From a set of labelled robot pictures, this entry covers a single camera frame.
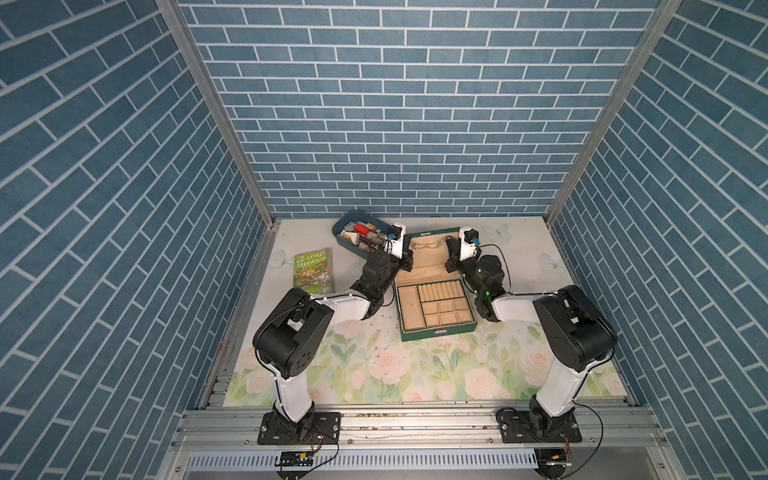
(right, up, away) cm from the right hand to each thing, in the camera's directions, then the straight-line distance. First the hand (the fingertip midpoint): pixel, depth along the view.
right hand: (450, 239), depth 90 cm
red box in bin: (-31, +5, +26) cm, 41 cm away
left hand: (-10, 0, -3) cm, 11 cm away
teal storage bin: (-33, +10, +31) cm, 46 cm away
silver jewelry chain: (-4, -1, +1) cm, 5 cm away
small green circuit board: (-41, -54, -18) cm, 70 cm away
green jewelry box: (-6, -19, +1) cm, 20 cm away
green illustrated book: (-45, -11, +12) cm, 48 cm away
